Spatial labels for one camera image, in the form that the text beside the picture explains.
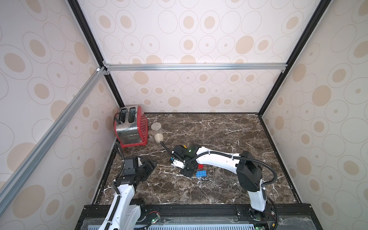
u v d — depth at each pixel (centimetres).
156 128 92
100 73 85
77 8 68
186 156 61
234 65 194
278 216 76
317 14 70
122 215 46
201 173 87
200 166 90
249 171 48
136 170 64
